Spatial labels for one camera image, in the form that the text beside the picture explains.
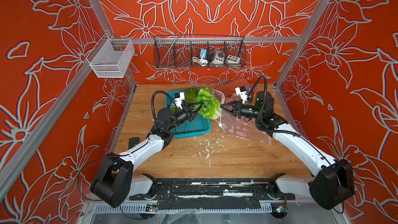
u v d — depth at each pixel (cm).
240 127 95
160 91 63
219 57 91
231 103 68
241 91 69
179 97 71
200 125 96
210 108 64
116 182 41
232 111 66
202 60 84
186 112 64
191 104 69
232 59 95
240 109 64
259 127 59
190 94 94
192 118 68
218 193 74
